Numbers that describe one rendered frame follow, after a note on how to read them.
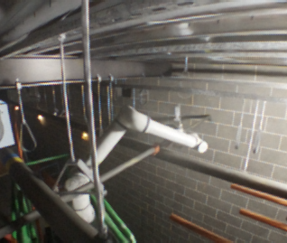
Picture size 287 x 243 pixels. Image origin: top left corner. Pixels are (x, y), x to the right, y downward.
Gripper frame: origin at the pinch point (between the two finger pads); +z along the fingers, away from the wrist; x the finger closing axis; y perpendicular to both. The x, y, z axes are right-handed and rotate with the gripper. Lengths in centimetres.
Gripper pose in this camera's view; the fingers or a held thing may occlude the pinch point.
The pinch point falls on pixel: (177, 107)
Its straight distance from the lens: 140.9
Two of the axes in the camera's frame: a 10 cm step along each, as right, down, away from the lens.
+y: 9.7, 0.1, -2.4
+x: -2.4, 2.7, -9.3
